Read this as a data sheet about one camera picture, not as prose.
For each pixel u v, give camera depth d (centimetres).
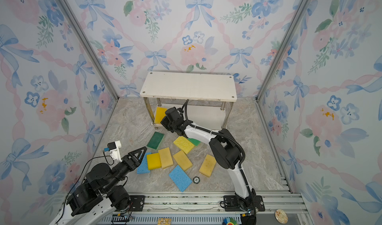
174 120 72
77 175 84
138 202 75
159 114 96
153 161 86
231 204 73
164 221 69
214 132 56
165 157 88
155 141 95
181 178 80
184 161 88
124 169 58
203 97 74
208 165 86
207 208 73
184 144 93
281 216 70
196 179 82
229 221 69
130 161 58
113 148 59
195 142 95
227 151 53
